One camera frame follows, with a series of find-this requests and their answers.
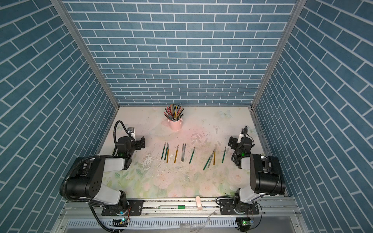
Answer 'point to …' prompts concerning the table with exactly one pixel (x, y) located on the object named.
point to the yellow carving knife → (214, 157)
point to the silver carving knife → (211, 159)
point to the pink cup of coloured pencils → (174, 112)
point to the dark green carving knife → (207, 163)
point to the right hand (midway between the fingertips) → (240, 138)
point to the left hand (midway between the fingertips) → (139, 135)
